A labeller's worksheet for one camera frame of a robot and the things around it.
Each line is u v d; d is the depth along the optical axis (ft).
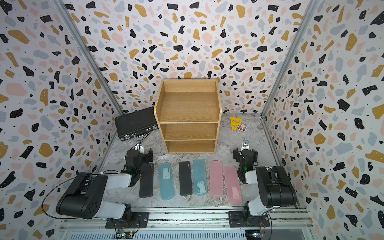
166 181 2.86
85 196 1.45
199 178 2.90
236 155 2.88
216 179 2.90
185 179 2.88
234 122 3.82
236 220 2.40
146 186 2.72
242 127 3.70
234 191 2.68
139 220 2.40
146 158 2.74
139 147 2.60
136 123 3.59
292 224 2.46
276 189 1.47
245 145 2.66
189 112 2.60
